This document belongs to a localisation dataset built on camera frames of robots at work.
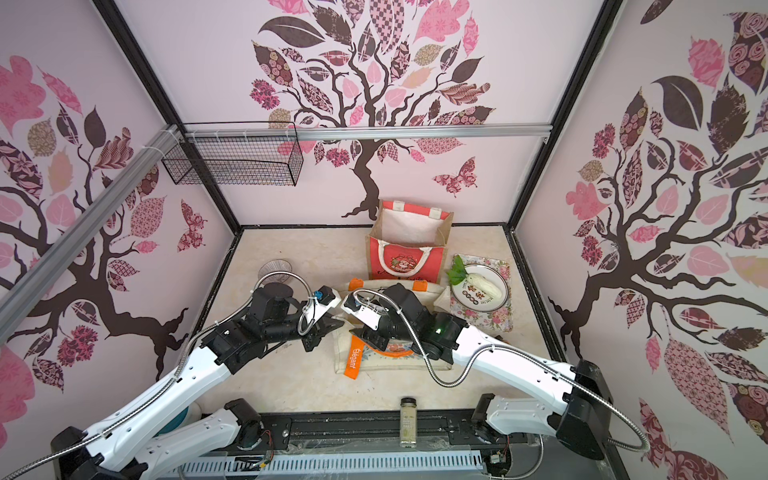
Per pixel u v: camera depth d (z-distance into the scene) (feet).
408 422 2.38
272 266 3.39
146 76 2.54
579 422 1.24
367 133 3.04
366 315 1.97
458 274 3.31
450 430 2.40
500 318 3.11
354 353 2.58
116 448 1.27
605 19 2.29
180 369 1.51
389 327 1.96
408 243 3.43
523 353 1.47
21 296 1.64
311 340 2.05
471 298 3.21
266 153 3.11
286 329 1.97
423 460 2.55
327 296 1.96
